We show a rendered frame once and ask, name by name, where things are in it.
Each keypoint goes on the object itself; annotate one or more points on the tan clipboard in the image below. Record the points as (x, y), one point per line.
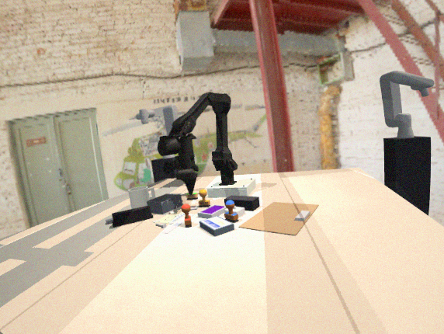
(281, 218)

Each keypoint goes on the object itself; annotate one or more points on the white mug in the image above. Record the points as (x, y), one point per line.
(140, 195)

